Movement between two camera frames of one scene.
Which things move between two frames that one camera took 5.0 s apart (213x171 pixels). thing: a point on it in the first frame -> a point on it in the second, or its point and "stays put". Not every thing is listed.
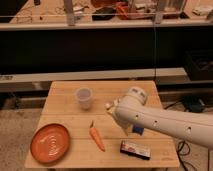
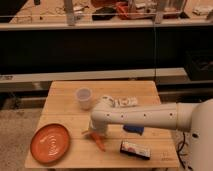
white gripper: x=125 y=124 -> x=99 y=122
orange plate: x=50 y=143 stays put
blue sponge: x=137 y=129 stays put
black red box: x=142 y=151 stays put
